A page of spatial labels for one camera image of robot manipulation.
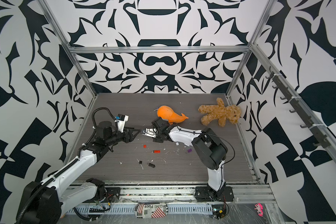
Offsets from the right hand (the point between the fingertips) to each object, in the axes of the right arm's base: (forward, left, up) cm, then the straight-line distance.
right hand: (154, 129), depth 94 cm
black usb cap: (-19, +8, -5) cm, 21 cm away
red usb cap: (-9, +6, -5) cm, 12 cm away
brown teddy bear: (+11, -54, +2) cm, 55 cm away
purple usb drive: (-12, -23, -5) cm, 26 cm away
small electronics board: (-44, -34, -6) cm, 56 cm away
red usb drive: (-13, -2, -4) cm, 14 cm away
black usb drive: (-21, +1, -6) cm, 22 cm away
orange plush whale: (+11, -8, +3) cm, 14 cm away
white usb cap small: (-8, -15, -5) cm, 18 cm away
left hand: (-5, +10, +12) cm, 16 cm away
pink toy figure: (-43, -54, -5) cm, 69 cm away
